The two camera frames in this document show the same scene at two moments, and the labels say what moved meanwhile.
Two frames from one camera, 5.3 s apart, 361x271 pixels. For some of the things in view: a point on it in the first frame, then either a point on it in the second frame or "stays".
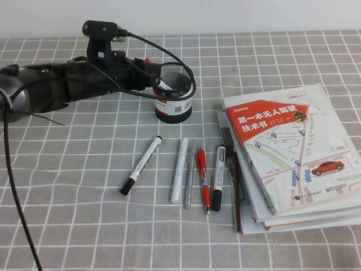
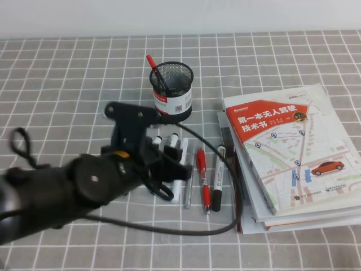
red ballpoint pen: [201, 166] stays
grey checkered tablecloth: [103, 185] stays
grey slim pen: [189, 178] stays
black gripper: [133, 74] → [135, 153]
